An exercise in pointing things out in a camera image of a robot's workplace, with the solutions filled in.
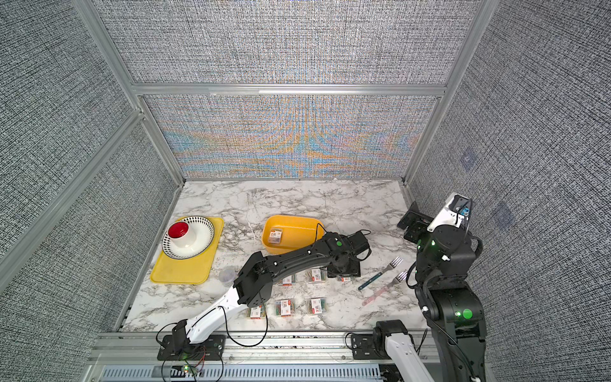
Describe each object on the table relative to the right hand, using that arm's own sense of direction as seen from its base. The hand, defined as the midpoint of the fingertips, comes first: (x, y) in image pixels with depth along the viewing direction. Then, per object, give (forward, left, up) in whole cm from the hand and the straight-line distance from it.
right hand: (437, 206), depth 56 cm
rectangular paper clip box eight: (-3, +17, -40) cm, 43 cm away
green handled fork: (+4, -3, -41) cm, 41 cm away
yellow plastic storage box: (+18, +37, -43) cm, 59 cm away
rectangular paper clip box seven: (-12, +27, -40) cm, 50 cm away
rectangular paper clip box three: (-12, +38, -40) cm, 57 cm away
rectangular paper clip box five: (-1, +27, -40) cm, 48 cm away
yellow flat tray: (+2, +72, -42) cm, 84 cm away
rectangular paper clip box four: (+16, +43, -41) cm, 61 cm away
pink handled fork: (-1, -5, -42) cm, 42 cm away
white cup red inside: (+15, +81, -38) cm, 91 cm away
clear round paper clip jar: (-2, +59, -39) cm, 71 cm away
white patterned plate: (+18, +73, -41) cm, 86 cm away
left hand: (-2, +12, -40) cm, 41 cm away
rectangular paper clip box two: (-14, +47, -39) cm, 63 cm away
